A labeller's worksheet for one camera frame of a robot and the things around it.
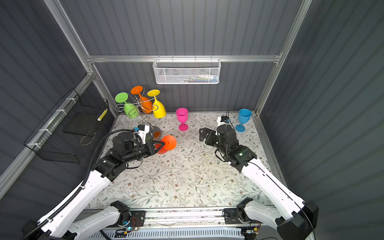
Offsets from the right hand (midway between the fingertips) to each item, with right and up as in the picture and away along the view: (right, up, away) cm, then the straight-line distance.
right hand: (208, 133), depth 73 cm
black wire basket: (-70, -1, -1) cm, 70 cm away
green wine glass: (-45, +13, +16) cm, 49 cm away
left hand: (-20, -5, -3) cm, 21 cm away
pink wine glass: (-15, +12, +27) cm, 33 cm away
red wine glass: (-19, -5, -1) cm, 19 cm away
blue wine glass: (+26, +10, +25) cm, 38 cm away
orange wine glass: (-36, +17, +15) cm, 43 cm away
